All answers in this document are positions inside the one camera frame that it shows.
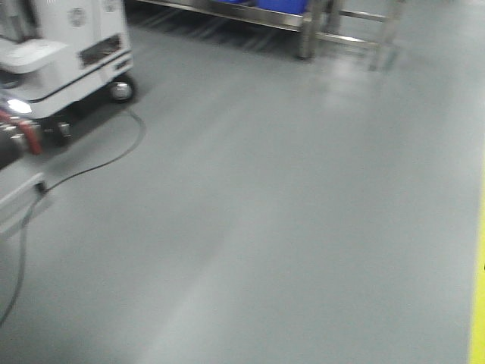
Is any row of blue bins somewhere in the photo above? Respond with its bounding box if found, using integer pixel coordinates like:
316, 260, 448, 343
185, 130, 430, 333
214, 0, 308, 14

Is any steel rack on castors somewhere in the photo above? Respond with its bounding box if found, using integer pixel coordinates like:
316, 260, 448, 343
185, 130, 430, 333
127, 0, 327, 61

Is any grey floor cable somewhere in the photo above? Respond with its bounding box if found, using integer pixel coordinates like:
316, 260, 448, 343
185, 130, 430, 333
0, 108, 148, 327

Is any white mobile robot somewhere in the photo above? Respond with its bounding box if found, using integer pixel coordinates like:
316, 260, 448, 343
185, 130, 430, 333
0, 0, 138, 151

